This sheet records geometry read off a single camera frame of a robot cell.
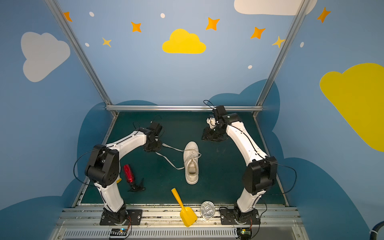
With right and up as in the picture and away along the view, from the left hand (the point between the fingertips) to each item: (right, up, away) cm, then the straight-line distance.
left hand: (156, 148), depth 95 cm
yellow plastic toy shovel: (+21, -32, -19) cm, 43 cm away
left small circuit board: (-13, -40, -22) cm, 47 cm away
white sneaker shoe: (+23, -4, -7) cm, 24 cm away
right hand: (+32, +8, -12) cm, 35 cm away
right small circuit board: (+50, -40, -22) cm, 67 cm away
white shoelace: (+24, -2, -3) cm, 24 cm away
